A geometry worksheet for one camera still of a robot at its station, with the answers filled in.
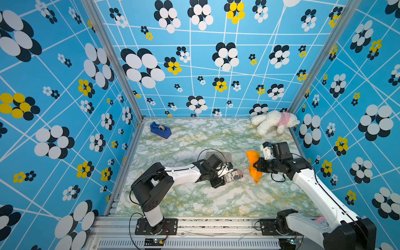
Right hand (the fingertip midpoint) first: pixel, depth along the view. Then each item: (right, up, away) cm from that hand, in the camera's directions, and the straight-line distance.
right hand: (257, 164), depth 81 cm
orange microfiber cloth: (-2, +4, -2) cm, 5 cm away
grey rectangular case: (-15, +2, +15) cm, 21 cm away
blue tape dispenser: (-57, +18, +24) cm, 64 cm away
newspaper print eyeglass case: (-12, -8, +4) cm, 15 cm away
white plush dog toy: (+21, +26, +25) cm, 42 cm away
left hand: (-16, -9, +6) cm, 20 cm away
